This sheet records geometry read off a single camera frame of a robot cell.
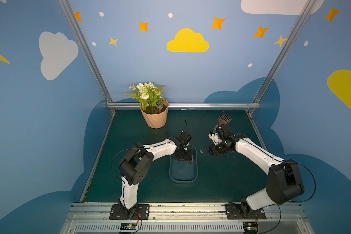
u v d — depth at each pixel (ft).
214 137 2.63
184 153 2.64
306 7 2.31
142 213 2.41
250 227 2.39
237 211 2.45
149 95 2.89
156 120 3.34
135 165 1.63
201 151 3.17
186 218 2.43
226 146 2.20
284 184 1.44
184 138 2.50
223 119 3.76
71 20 2.38
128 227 2.35
